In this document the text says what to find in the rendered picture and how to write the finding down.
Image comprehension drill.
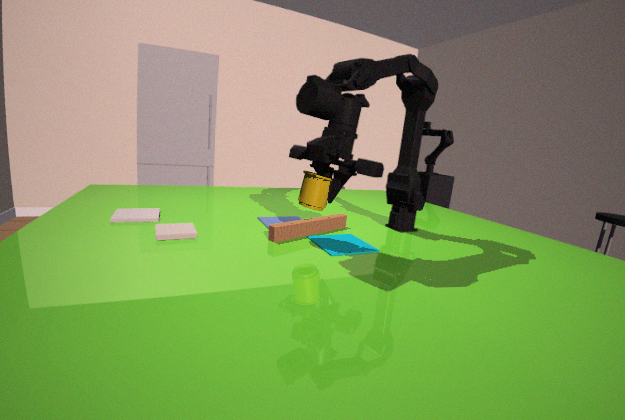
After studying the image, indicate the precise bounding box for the brown rectangular bar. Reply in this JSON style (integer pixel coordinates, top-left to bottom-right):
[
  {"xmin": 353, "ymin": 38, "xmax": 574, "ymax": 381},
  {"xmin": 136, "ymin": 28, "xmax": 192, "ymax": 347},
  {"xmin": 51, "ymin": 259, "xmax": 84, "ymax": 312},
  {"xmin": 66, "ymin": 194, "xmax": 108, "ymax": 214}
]
[{"xmin": 268, "ymin": 213, "xmax": 347, "ymax": 242}]

